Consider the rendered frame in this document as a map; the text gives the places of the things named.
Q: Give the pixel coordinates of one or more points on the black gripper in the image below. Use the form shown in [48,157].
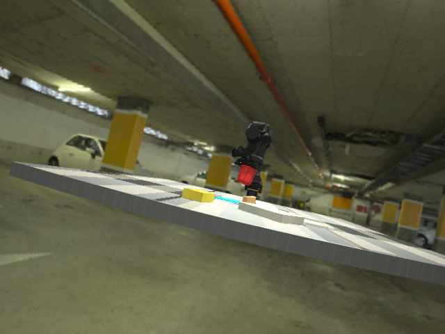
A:
[251,159]

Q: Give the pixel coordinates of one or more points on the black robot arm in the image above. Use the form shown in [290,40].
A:
[260,135]

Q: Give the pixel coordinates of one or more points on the yellow rectangular block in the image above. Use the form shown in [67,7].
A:
[197,195]

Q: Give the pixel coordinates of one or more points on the translucent red cup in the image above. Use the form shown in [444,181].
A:
[246,175]

